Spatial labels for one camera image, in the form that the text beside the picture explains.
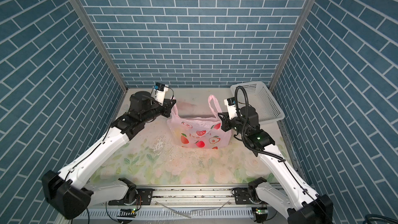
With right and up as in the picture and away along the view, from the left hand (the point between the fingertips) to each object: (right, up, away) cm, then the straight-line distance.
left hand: (180, 101), depth 73 cm
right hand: (+20, -6, +1) cm, 21 cm away
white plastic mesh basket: (+53, +4, +42) cm, 68 cm away
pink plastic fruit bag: (+11, -16, +4) cm, 20 cm away
